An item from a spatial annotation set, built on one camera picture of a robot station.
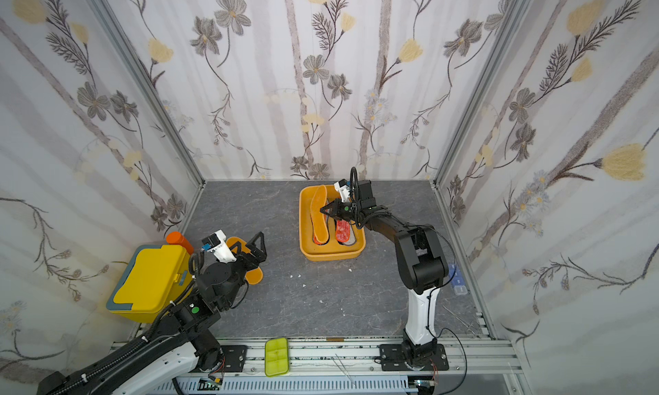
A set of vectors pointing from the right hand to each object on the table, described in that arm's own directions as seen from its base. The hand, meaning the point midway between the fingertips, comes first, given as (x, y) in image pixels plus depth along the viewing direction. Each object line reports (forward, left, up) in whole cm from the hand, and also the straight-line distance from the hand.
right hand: (324, 205), depth 89 cm
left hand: (-17, +19, +6) cm, 27 cm away
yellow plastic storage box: (-9, -4, -17) cm, 20 cm away
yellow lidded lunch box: (-27, +50, -3) cm, 57 cm away
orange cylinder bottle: (-11, +52, -8) cm, 54 cm away
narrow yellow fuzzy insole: (+5, +3, -4) cm, 7 cm away
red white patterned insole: (-3, -8, -13) cm, 16 cm away
